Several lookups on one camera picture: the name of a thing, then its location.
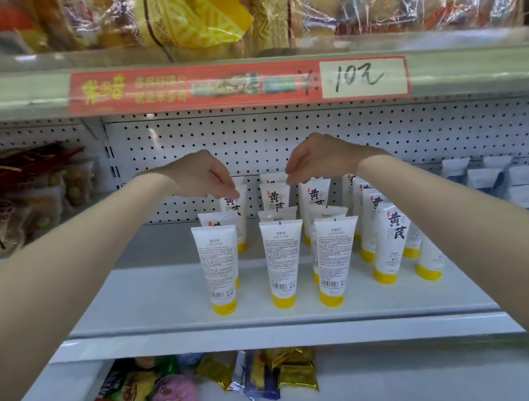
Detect blue snack packet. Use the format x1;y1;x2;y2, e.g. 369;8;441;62
242;355;285;401

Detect person's right forearm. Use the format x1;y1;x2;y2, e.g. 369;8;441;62
355;131;529;401

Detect row of yellow cap tubes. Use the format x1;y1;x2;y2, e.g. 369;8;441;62
184;146;452;328

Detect red shelf label strip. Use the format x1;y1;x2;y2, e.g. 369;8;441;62
63;21;413;150

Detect blue chips bag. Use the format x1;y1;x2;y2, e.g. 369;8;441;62
176;350;206;370

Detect brown wrapped goods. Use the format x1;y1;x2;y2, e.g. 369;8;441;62
0;137;110;278

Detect person's left hand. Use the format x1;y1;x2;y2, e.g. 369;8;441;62
157;144;241;211

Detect black green chips bag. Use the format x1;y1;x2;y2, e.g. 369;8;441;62
92;351;185;401

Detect person's right hand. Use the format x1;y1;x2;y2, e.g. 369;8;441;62
278;121;393;189

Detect white paper price tag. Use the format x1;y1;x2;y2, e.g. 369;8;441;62
317;48;411;108

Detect person's left forearm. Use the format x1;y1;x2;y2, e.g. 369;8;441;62
0;167;212;401

